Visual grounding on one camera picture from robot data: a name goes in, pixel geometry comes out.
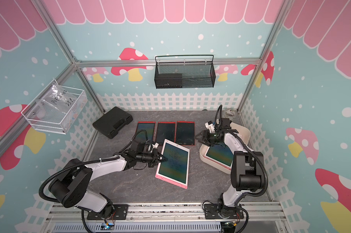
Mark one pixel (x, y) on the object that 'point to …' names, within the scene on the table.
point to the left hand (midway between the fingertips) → (167, 161)
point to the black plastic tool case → (109, 124)
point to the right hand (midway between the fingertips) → (197, 138)
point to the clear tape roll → (230, 114)
